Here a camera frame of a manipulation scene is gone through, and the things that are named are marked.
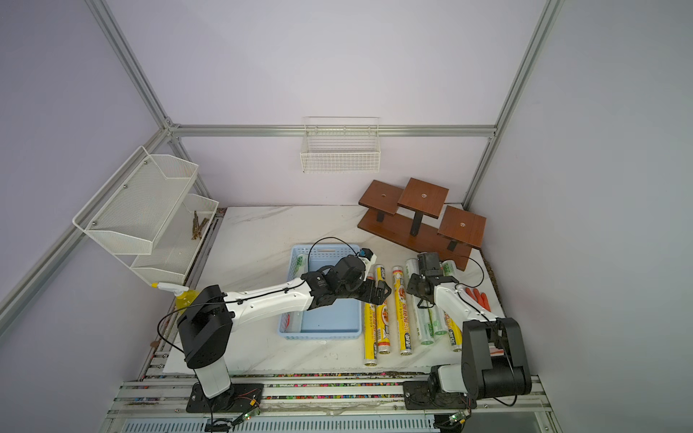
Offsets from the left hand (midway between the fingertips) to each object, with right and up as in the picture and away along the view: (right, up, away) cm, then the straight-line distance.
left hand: (378, 290), depth 81 cm
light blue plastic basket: (-13, -11, +5) cm, 18 cm away
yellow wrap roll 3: (+8, -8, +5) cm, 13 cm away
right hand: (+16, -3, +11) cm, 19 cm away
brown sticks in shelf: (-64, +20, +14) cm, 69 cm away
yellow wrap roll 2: (+2, -10, +4) cm, 11 cm away
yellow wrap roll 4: (+24, -13, +1) cm, 28 cm away
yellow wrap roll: (-2, -14, 0) cm, 14 cm away
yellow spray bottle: (-59, -2, -1) cm, 59 cm away
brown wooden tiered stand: (+17, +23, +22) cm, 36 cm away
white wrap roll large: (+15, -9, +5) cm, 18 cm away
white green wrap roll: (-27, -10, +3) cm, 29 cm away
